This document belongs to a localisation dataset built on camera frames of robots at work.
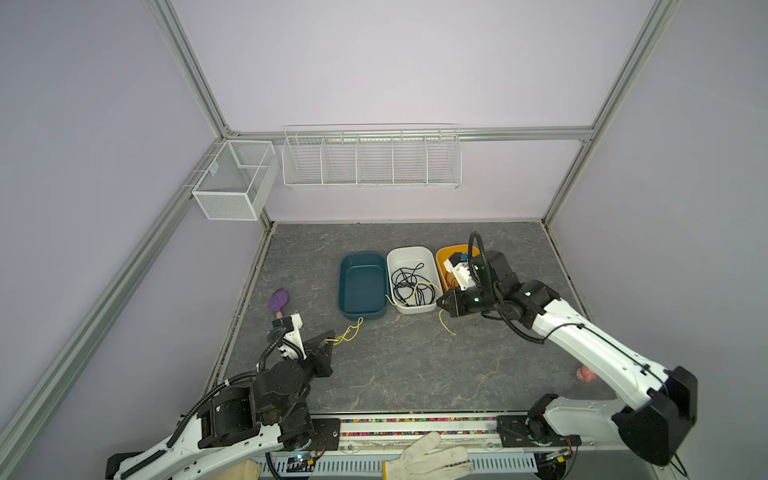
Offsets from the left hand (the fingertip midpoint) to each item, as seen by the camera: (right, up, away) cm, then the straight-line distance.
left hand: (336, 339), depth 67 cm
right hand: (+24, +7, +8) cm, 26 cm away
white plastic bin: (+18, +18, +38) cm, 45 cm away
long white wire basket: (+5, +52, +33) cm, 62 cm away
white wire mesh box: (-44, +44, +38) cm, 73 cm away
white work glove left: (-21, -31, +2) cm, 38 cm away
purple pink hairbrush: (-25, +4, +29) cm, 39 cm away
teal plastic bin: (+2, +8, +33) cm, 34 cm away
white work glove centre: (+19, -30, +3) cm, 36 cm away
